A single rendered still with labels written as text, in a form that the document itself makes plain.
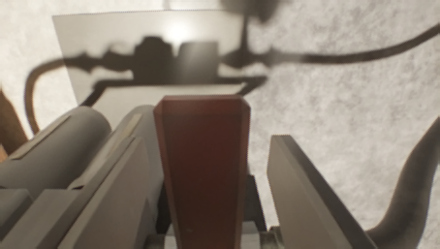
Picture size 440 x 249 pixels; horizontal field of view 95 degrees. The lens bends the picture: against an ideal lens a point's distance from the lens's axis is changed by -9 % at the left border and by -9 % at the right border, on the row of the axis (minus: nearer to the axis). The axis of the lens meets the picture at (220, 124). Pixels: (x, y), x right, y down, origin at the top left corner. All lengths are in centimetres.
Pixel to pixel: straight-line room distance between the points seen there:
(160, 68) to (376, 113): 60
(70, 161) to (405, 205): 32
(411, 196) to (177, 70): 47
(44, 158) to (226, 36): 40
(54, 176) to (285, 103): 51
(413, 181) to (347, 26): 42
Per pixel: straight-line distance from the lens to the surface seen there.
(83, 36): 59
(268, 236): 18
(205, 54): 53
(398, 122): 81
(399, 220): 23
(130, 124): 27
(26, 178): 25
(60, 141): 29
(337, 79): 63
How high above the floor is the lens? 52
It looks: 61 degrees down
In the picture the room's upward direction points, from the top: 176 degrees clockwise
